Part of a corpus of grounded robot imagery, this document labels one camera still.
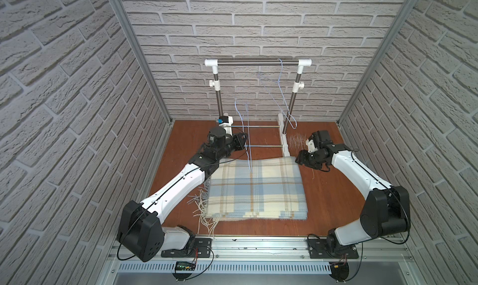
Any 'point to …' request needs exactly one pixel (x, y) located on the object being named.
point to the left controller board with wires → (184, 270)
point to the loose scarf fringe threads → (297, 141)
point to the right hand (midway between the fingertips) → (296, 160)
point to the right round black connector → (340, 270)
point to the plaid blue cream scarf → (256, 189)
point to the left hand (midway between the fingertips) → (247, 129)
